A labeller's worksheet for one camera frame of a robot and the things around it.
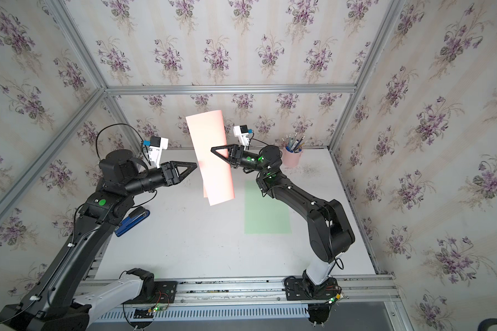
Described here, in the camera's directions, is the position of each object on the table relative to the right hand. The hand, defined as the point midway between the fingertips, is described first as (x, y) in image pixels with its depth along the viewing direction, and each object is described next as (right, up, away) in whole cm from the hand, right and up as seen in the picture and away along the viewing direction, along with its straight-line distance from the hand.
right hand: (216, 155), depth 65 cm
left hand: (-6, -4, -4) cm, 8 cm away
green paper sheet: (+17, -26, +26) cm, 40 cm away
